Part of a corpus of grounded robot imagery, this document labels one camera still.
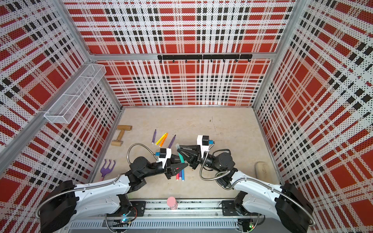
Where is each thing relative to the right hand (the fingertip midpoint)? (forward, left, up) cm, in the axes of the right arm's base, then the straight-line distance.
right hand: (180, 148), depth 62 cm
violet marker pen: (+22, +10, -31) cm, 39 cm away
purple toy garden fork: (+1, +49, -30) cm, 57 cm away
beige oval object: (0, -45, -28) cm, 53 cm away
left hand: (-3, -4, -7) cm, 8 cm away
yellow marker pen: (+24, +18, -31) cm, 43 cm away
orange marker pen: (+22, +17, -30) cm, 41 cm away
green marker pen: (-3, -1, -3) cm, 4 cm away
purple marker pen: (+21, +24, -30) cm, 44 cm away
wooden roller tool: (+21, +47, -30) cm, 60 cm away
